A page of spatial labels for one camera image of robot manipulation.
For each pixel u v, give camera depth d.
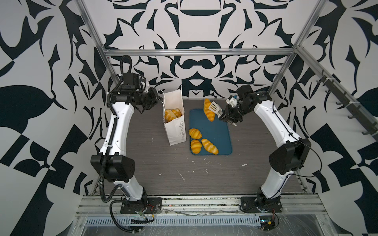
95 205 0.77
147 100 0.66
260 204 0.67
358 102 0.58
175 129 0.82
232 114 0.72
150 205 0.73
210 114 0.89
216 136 0.99
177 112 0.96
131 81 0.57
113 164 0.43
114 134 0.45
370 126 0.54
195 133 0.96
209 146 0.91
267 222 0.71
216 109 0.86
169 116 0.89
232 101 0.78
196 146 0.91
